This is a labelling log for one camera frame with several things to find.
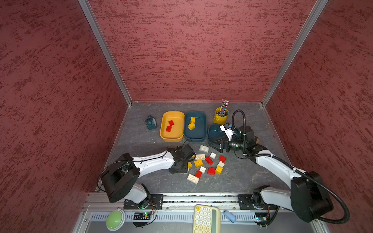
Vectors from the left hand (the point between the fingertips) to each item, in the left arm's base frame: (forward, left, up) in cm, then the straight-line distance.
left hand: (181, 172), depth 84 cm
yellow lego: (+38, -6, +2) cm, 38 cm away
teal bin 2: (+28, -23, -1) cm, 36 cm away
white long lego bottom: (-4, -7, 0) cm, 8 cm away
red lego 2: (+31, +11, 0) cm, 33 cm away
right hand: (+10, -17, +14) cm, 25 cm away
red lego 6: (0, -18, +1) cm, 18 cm away
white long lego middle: (+9, -11, 0) cm, 14 cm away
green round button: (-24, +31, 0) cm, 39 cm away
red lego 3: (+7, -17, +1) cm, 18 cm away
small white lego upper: (+10, -20, +1) cm, 22 cm away
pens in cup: (+41, -29, +13) cm, 52 cm away
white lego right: (+5, -24, 0) cm, 25 cm away
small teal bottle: (+32, +23, +6) cm, 40 cm away
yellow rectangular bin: (+33, +9, 0) cm, 35 cm away
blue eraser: (-22, -26, +2) cm, 34 cm away
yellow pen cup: (+34, -26, +11) cm, 45 cm away
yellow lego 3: (+3, -5, +2) cm, 6 cm away
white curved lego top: (+15, -14, +2) cm, 20 cm away
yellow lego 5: (+1, -22, +2) cm, 22 cm away
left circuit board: (-22, +19, -2) cm, 29 cm away
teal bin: (+25, -11, +4) cm, 28 cm away
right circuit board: (-21, -41, 0) cm, 46 cm away
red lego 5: (-1, -10, 0) cm, 10 cm away
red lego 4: (+9, -26, -1) cm, 27 cm away
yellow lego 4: (+5, -10, 0) cm, 12 cm away
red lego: (+36, +10, +1) cm, 37 cm away
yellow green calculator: (-23, -13, +2) cm, 26 cm away
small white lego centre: (+2, -13, 0) cm, 13 cm away
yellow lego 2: (+32, -6, +2) cm, 33 cm away
